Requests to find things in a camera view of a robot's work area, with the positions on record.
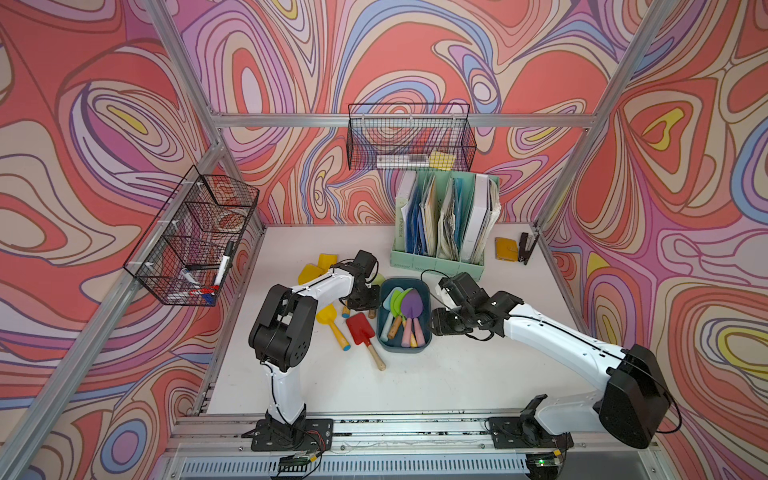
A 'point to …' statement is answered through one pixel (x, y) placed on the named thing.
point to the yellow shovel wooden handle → (325, 261)
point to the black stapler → (524, 254)
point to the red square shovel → (361, 333)
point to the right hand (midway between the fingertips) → (436, 333)
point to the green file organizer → (444, 220)
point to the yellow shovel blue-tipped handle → (327, 316)
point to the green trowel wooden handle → (396, 323)
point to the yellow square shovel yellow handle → (345, 312)
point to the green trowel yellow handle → (413, 341)
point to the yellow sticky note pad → (506, 249)
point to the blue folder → (416, 240)
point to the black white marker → (224, 263)
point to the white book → (479, 207)
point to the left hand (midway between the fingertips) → (378, 306)
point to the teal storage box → (394, 345)
